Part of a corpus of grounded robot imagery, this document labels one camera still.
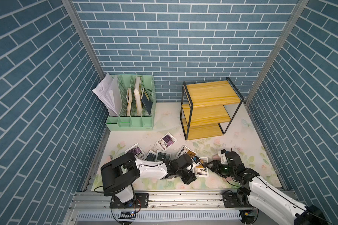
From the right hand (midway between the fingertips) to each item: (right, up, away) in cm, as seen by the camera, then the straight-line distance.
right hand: (208, 167), depth 83 cm
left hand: (-8, -5, -3) cm, 10 cm away
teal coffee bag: (-35, +5, +6) cm, 36 cm away
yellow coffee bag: (-13, +8, +8) cm, 18 cm away
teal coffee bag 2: (-29, +6, +6) cm, 30 cm away
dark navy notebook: (-43, +43, +28) cm, 67 cm away
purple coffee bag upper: (-27, +13, +13) cm, 32 cm away
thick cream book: (-46, +40, +14) cm, 63 cm away
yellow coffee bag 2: (-5, -1, 0) cm, 5 cm away
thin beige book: (-51, +42, +11) cm, 67 cm away
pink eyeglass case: (+6, +5, +4) cm, 9 cm away
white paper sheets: (-62, +47, +4) cm, 78 cm away
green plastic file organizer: (-59, +26, +19) cm, 67 cm away
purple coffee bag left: (-45, +8, +8) cm, 46 cm away
